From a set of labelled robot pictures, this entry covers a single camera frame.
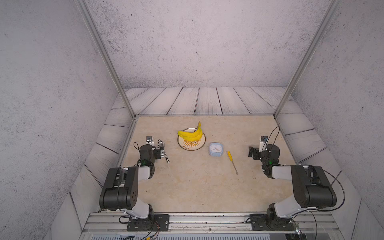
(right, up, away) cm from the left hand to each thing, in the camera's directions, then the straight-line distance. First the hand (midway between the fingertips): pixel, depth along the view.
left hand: (155, 145), depth 95 cm
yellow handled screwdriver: (+48, -8, +1) cm, 48 cm away
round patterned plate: (+24, -1, +7) cm, 25 cm away
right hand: (+65, 0, -1) cm, 65 cm away
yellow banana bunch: (+22, +5, +8) cm, 24 cm away
